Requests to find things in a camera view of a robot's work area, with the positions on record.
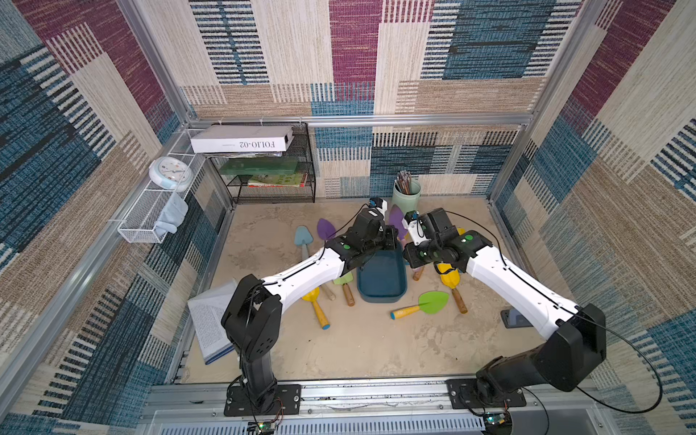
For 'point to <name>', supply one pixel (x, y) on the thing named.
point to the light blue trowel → (303, 236)
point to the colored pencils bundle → (404, 180)
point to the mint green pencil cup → (407, 202)
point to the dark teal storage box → (383, 277)
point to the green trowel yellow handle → (430, 302)
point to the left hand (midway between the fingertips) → (397, 229)
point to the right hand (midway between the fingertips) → (406, 249)
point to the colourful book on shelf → (298, 180)
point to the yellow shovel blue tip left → (312, 295)
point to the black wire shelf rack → (269, 178)
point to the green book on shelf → (259, 166)
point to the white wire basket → (139, 223)
